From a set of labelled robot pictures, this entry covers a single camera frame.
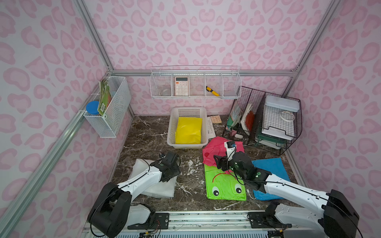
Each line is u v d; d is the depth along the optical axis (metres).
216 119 1.17
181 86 0.93
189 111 1.13
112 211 0.41
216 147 0.99
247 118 1.03
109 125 0.72
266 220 0.65
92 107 0.68
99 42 0.80
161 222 0.73
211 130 1.10
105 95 0.73
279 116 0.90
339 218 0.39
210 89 0.97
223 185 0.82
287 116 0.92
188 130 1.07
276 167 0.89
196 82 0.98
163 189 0.78
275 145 0.93
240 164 0.59
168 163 0.69
